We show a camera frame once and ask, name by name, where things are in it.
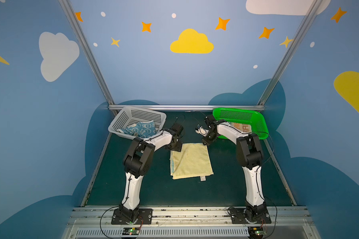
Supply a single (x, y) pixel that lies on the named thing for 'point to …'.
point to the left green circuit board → (130, 231)
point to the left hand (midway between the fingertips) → (177, 147)
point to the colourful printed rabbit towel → (243, 128)
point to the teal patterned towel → (142, 129)
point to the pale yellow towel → (193, 160)
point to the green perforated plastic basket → (256, 118)
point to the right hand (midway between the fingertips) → (207, 139)
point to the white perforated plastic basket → (129, 115)
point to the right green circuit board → (256, 232)
